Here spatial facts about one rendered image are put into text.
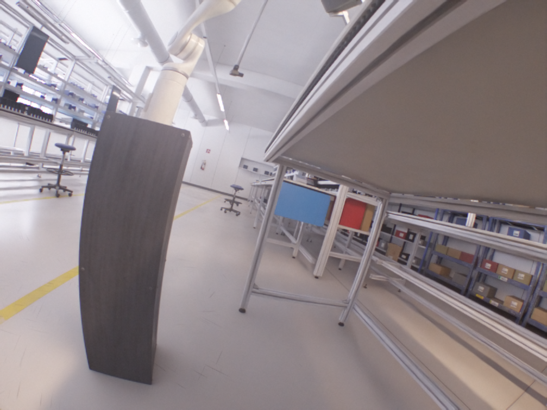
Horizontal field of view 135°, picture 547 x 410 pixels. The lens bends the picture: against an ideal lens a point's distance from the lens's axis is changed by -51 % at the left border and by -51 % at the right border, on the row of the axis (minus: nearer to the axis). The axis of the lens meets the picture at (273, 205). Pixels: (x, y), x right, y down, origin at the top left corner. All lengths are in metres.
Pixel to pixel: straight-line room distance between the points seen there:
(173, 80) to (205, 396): 1.04
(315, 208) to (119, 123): 2.12
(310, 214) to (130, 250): 2.04
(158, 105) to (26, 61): 3.07
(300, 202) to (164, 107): 1.92
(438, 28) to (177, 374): 1.08
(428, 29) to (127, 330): 0.86
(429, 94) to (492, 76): 0.12
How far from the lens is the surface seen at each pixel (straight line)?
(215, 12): 0.77
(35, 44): 3.71
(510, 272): 4.15
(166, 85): 0.71
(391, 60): 0.26
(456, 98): 0.41
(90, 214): 0.66
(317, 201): 2.44
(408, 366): 1.27
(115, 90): 5.31
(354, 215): 2.67
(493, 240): 1.81
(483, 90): 0.39
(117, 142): 0.62
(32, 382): 0.98
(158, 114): 0.68
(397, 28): 0.22
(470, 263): 4.52
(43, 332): 1.15
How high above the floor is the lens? 0.76
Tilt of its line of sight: 3 degrees down
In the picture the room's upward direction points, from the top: 16 degrees clockwise
